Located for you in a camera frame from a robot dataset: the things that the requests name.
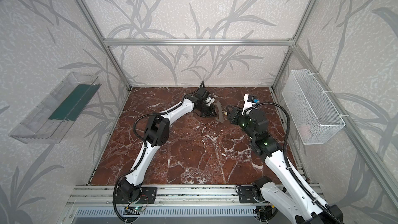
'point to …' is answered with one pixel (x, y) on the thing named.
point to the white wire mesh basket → (314, 117)
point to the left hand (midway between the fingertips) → (219, 110)
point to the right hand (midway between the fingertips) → (230, 101)
